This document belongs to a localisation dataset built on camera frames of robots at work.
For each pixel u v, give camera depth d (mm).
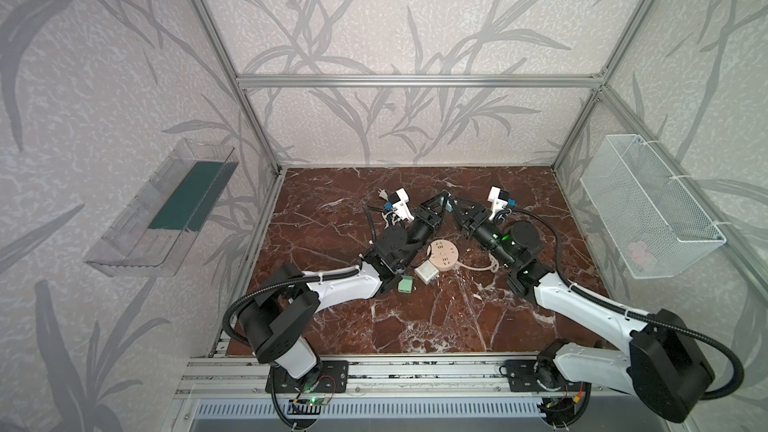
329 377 725
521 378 730
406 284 877
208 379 752
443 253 937
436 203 697
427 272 889
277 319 438
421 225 668
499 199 693
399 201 707
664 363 407
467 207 680
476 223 642
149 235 634
